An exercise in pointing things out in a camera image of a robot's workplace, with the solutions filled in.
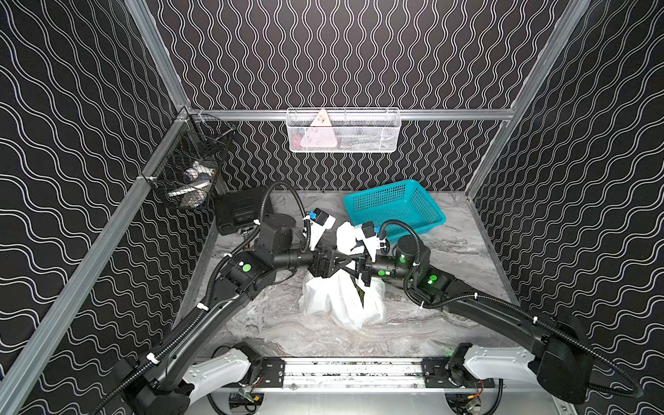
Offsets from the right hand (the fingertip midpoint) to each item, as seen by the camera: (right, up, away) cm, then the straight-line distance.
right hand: (334, 260), depth 66 cm
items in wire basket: (-40, +18, +8) cm, 45 cm away
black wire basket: (-51, +42, +33) cm, 74 cm away
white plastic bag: (+2, -10, +1) cm, 10 cm away
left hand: (+2, +3, -2) cm, 4 cm away
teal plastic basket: (+33, +18, +50) cm, 63 cm away
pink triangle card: (-5, +40, +24) cm, 47 cm away
